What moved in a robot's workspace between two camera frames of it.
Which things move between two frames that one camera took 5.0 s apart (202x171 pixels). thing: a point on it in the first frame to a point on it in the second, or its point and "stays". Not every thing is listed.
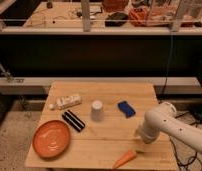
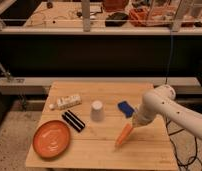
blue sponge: x=126 y=109 stays
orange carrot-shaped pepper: x=127 y=157 to x=124 y=132
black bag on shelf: x=116 y=19 stays
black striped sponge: x=73 y=120 stays
